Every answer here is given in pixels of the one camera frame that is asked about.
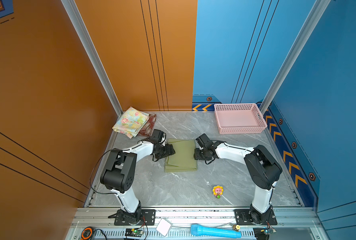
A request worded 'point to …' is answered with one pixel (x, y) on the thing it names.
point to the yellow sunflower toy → (218, 191)
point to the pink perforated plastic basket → (239, 118)
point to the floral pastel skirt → (131, 122)
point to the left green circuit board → (133, 232)
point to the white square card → (163, 227)
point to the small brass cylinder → (236, 227)
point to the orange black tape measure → (86, 233)
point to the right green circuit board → (268, 231)
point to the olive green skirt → (183, 160)
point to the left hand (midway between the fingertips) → (171, 152)
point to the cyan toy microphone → (196, 229)
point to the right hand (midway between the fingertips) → (195, 156)
